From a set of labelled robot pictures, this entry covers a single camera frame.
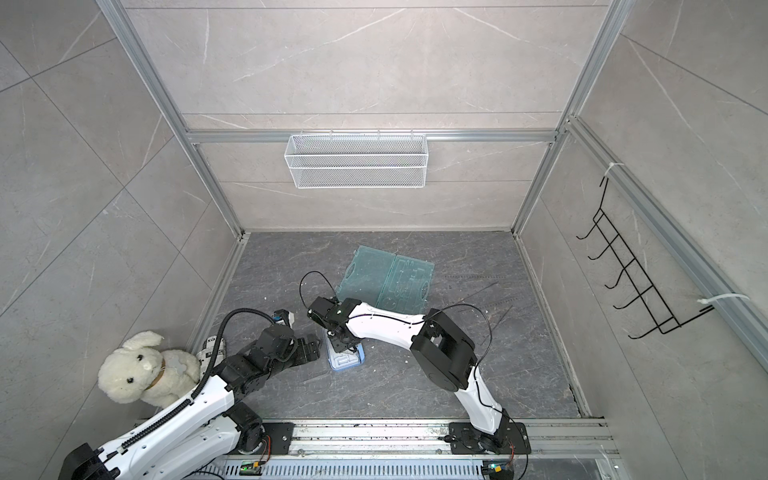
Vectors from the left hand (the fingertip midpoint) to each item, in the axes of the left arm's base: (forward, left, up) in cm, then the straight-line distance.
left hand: (312, 339), depth 83 cm
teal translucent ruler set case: (+24, -22, -7) cm, 33 cm away
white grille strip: (-30, -16, -8) cm, 35 cm away
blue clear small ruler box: (-3, -9, -6) cm, 12 cm away
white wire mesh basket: (+55, -13, +22) cm, 60 cm away
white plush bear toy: (-11, +36, +9) cm, 39 cm away
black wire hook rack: (-9, -77, +25) cm, 82 cm away
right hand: (+2, -10, -5) cm, 11 cm away
